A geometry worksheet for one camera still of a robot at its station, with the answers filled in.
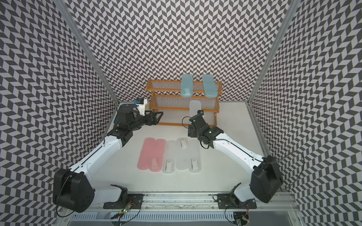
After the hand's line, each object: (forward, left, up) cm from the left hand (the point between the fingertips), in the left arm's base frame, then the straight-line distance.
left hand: (157, 113), depth 79 cm
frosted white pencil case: (+8, -22, -3) cm, 23 cm away
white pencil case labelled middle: (-16, -21, -24) cm, 36 cm away
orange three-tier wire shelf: (+37, +1, -23) cm, 43 cm away
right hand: (-6, -23, -9) cm, 25 cm away
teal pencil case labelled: (+18, -17, +5) cm, 25 cm away
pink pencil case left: (-14, +9, -25) cm, 30 cm away
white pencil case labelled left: (-18, -6, -24) cm, 31 cm away
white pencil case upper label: (-12, -14, -26) cm, 32 cm away
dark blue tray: (+26, +35, -24) cm, 50 cm away
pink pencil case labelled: (-17, +2, -23) cm, 29 cm away
